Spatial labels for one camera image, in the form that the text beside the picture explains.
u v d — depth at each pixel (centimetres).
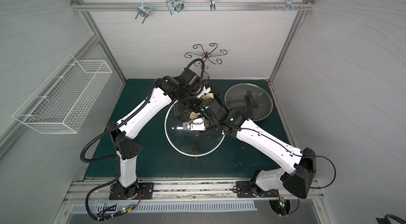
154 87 53
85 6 77
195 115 71
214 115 53
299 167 39
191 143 73
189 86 60
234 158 86
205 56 91
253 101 97
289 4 76
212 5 78
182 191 75
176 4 77
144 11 76
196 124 60
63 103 69
